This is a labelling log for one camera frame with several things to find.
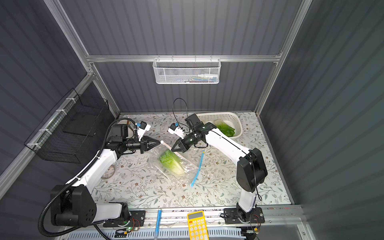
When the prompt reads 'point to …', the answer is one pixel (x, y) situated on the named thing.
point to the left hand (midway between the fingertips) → (160, 144)
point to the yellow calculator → (197, 229)
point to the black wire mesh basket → (66, 134)
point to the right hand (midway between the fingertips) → (175, 149)
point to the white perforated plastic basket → (231, 119)
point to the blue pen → (158, 223)
